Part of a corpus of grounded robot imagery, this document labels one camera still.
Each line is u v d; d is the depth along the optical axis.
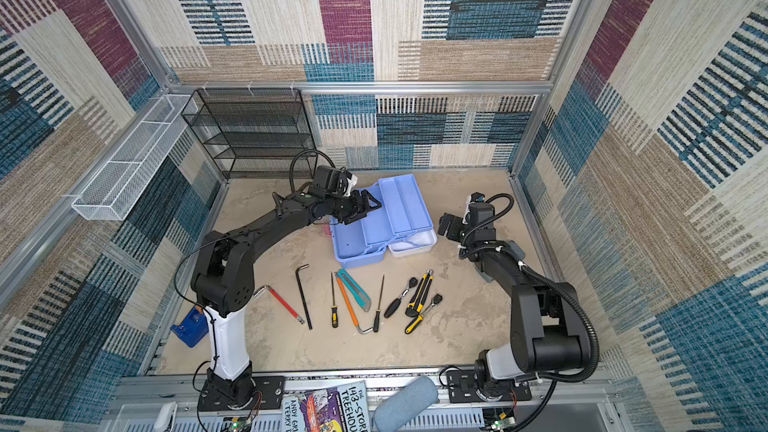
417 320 0.83
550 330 0.44
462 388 0.73
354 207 0.82
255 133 1.11
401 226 0.91
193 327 0.80
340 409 0.70
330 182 0.76
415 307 0.85
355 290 0.89
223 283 0.52
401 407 0.69
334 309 0.87
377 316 0.85
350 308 0.87
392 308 0.85
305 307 0.87
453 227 0.83
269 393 0.73
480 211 0.70
